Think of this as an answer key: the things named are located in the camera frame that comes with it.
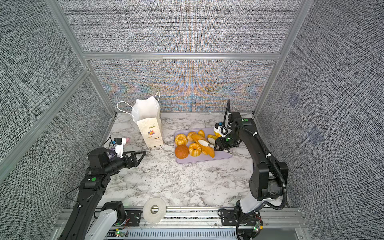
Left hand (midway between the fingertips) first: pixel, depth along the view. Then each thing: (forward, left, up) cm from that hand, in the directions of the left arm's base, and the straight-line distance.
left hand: (140, 153), depth 75 cm
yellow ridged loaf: (+21, -39, -16) cm, 47 cm away
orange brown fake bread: (+8, -20, -14) cm, 26 cm away
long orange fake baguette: (+24, -34, -16) cm, 45 cm away
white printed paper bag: (+32, +2, -2) cm, 32 cm away
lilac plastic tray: (+8, -45, -19) cm, 50 cm away
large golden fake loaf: (+7, -37, -13) cm, 40 cm away
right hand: (+4, -43, -4) cm, 43 cm away
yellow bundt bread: (+10, -29, -16) cm, 34 cm away
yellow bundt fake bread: (+19, -20, -16) cm, 32 cm away
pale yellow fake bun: (+20, -26, -14) cm, 35 cm away
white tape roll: (-26, -5, -19) cm, 32 cm away
